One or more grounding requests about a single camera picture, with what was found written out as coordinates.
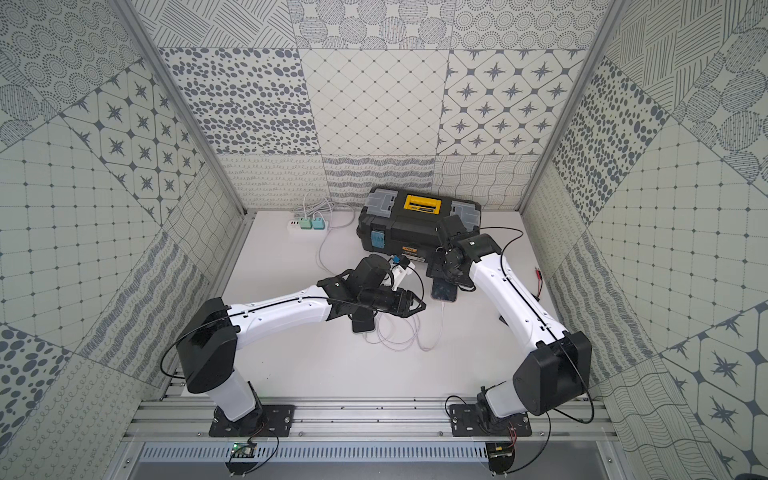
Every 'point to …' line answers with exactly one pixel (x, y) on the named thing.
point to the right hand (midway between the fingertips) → (447, 275)
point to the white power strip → (293, 227)
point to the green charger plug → (306, 224)
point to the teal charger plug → (319, 223)
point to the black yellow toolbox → (403, 222)
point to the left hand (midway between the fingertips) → (417, 293)
